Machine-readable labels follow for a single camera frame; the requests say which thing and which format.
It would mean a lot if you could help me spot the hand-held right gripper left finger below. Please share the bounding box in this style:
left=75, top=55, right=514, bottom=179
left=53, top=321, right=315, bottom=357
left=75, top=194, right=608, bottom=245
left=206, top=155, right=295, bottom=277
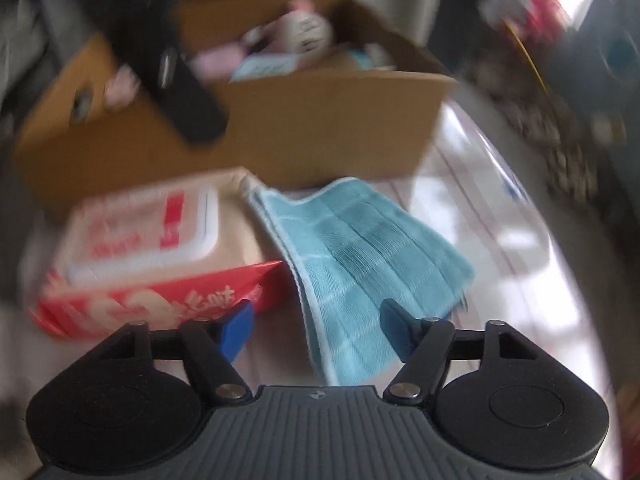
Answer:
left=96, top=299, right=256, bottom=405

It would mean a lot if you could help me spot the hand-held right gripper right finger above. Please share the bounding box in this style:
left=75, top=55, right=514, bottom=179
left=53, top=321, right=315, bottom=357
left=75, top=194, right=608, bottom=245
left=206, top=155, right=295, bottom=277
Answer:
left=380, top=299, right=542, bottom=405

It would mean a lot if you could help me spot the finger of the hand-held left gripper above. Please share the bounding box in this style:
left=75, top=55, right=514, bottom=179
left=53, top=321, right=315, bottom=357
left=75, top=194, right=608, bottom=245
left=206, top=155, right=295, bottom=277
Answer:
left=142, top=35, right=230, bottom=150

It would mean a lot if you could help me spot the pink pig plush toy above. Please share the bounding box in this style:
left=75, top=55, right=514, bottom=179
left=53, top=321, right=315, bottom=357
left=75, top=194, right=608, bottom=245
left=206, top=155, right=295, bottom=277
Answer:
left=192, top=42, right=251, bottom=81

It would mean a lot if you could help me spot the light blue quilted cloth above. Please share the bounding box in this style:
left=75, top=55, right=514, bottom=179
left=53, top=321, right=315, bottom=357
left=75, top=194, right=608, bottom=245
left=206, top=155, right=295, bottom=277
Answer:
left=245, top=177, right=476, bottom=387

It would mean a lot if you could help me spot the pink wet wipes pack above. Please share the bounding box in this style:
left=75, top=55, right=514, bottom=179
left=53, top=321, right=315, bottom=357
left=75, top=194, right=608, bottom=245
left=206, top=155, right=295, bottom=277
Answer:
left=27, top=166, right=291, bottom=341

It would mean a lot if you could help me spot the brown cardboard box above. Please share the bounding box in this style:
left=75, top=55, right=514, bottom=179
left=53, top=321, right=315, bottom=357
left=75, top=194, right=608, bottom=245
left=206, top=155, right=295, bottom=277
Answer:
left=12, top=0, right=458, bottom=221

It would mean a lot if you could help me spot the pink checked tablecloth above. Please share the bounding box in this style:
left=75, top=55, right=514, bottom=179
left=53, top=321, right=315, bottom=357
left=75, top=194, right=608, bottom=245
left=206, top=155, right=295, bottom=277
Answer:
left=240, top=95, right=616, bottom=391

